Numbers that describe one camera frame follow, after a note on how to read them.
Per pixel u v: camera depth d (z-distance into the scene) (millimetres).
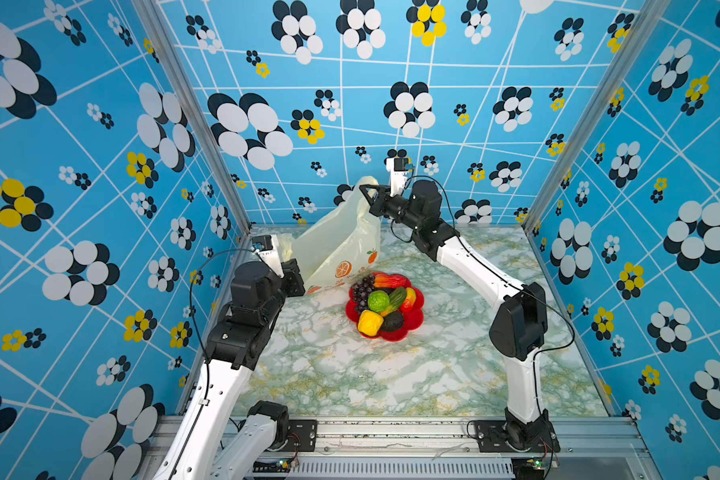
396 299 915
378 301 871
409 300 935
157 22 698
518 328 510
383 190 709
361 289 926
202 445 392
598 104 841
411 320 915
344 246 787
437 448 728
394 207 703
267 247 568
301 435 737
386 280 963
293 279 598
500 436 725
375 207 710
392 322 887
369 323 845
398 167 681
